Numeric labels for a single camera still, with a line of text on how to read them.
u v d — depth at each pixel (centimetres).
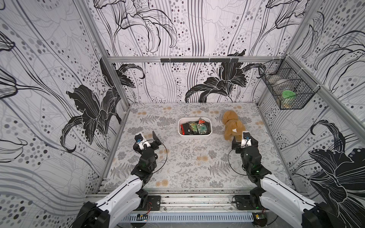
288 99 80
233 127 91
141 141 66
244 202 72
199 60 92
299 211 43
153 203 73
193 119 111
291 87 80
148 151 69
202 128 96
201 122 99
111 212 43
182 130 100
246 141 67
